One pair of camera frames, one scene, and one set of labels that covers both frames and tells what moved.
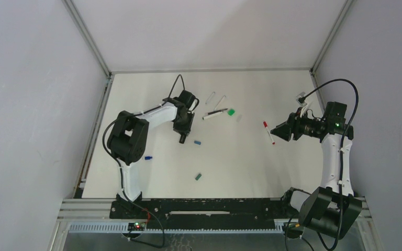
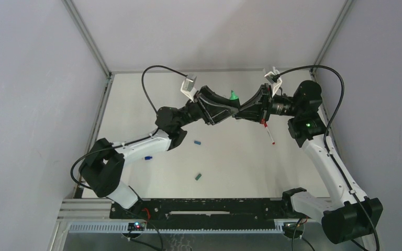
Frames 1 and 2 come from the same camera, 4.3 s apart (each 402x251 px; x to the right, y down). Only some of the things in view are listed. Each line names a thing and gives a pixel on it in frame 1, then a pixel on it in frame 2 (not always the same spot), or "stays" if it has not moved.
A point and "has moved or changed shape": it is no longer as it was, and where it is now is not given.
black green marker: (182, 138) has moved or changed shape
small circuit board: (136, 226) stays
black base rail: (137, 210) stays
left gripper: (182, 128) → (203, 106)
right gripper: (293, 127) → (265, 105)
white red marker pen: (273, 143) stays
